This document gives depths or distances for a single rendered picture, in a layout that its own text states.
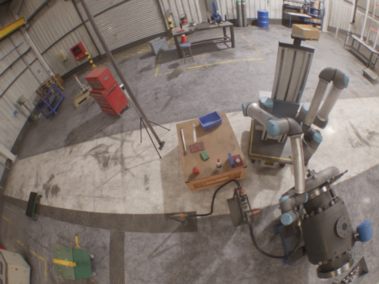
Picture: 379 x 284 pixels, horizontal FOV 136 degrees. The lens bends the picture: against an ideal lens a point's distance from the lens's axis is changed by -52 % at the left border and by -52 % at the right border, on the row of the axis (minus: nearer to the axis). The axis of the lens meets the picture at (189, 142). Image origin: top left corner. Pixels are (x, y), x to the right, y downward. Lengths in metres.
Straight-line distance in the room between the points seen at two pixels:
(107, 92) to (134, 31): 5.83
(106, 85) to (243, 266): 4.05
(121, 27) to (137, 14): 1.07
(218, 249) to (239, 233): 0.35
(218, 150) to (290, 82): 1.23
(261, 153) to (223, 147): 0.57
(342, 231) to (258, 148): 1.57
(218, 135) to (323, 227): 1.75
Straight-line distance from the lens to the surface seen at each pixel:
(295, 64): 1.69
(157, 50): 6.60
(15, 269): 5.14
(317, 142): 1.47
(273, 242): 2.38
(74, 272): 2.79
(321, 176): 1.67
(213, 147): 2.14
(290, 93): 1.89
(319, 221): 1.74
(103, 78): 3.65
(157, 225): 2.47
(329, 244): 1.78
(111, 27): 9.37
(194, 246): 2.32
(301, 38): 1.55
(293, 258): 2.23
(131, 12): 8.90
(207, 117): 2.41
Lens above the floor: 2.28
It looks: 53 degrees down
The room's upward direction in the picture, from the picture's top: 20 degrees counter-clockwise
